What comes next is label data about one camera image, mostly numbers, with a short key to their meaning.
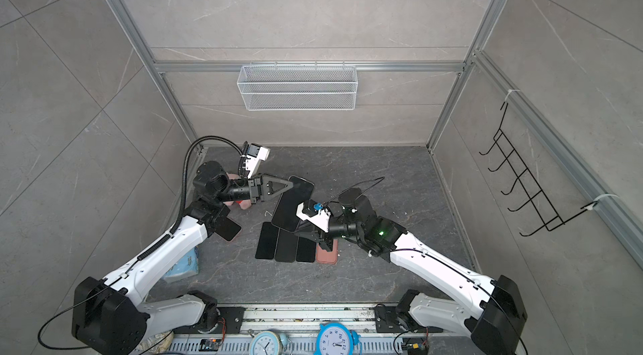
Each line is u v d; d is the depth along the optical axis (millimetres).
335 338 691
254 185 579
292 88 1007
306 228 566
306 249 871
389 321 732
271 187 613
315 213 558
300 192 624
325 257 858
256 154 601
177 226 512
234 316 732
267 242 909
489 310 390
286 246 878
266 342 670
